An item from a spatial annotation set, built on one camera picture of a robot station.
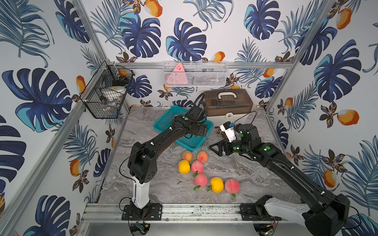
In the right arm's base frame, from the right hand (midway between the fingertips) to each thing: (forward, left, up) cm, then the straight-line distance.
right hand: (215, 143), depth 74 cm
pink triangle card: (+40, +20, +13) cm, 47 cm away
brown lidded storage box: (+28, -6, -1) cm, 28 cm away
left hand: (+14, +8, -4) cm, 16 cm away
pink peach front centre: (-13, +7, -17) cm, 23 cm away
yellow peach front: (-14, -2, -19) cm, 23 cm away
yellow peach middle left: (-5, +16, -17) cm, 24 cm away
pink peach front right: (-16, -9, -16) cm, 25 cm away
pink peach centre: (-5, +9, -16) cm, 19 cm away
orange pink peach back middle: (+2, +6, -18) cm, 19 cm away
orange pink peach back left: (+3, +15, -17) cm, 23 cm away
